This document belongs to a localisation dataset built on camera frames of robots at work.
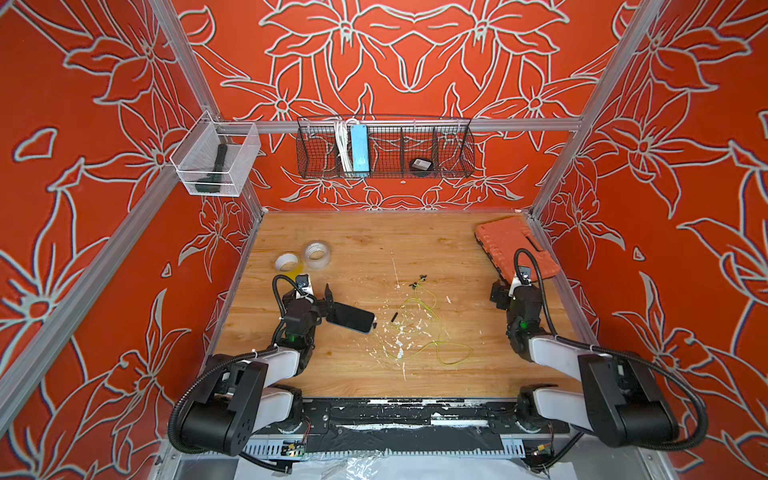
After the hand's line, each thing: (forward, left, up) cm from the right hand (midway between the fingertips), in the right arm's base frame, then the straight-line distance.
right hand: (515, 280), depth 89 cm
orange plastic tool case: (+20, -1, -4) cm, 20 cm away
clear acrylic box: (+26, +92, +26) cm, 99 cm away
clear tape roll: (+15, +65, -8) cm, 67 cm away
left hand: (-3, +62, 0) cm, 62 cm away
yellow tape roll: (+10, +74, -8) cm, 76 cm away
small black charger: (+32, +29, +19) cm, 47 cm away
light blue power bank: (+29, +48, +25) cm, 61 cm away
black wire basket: (+38, +38, +23) cm, 58 cm away
